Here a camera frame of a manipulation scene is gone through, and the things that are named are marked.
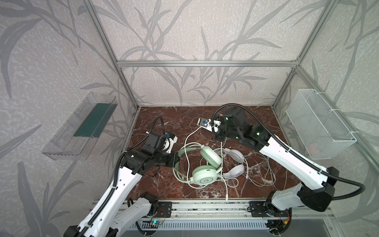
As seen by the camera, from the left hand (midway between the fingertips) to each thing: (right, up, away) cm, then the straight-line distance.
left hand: (182, 155), depth 69 cm
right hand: (+13, +18, 0) cm, 22 cm away
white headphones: (+28, -11, +10) cm, 31 cm away
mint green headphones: (+10, -4, -14) cm, 18 cm away
